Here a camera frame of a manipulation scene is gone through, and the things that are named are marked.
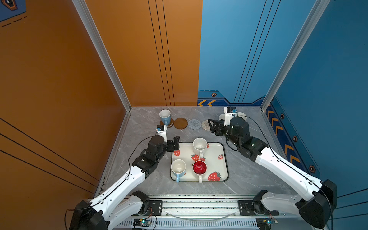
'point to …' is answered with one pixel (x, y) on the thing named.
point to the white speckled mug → (200, 145)
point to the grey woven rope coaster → (194, 124)
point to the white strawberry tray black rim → (216, 157)
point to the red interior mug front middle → (200, 168)
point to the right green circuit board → (264, 223)
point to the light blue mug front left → (178, 168)
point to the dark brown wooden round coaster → (171, 125)
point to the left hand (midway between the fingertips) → (172, 135)
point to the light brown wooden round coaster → (180, 123)
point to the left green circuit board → (142, 222)
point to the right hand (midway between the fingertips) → (212, 120)
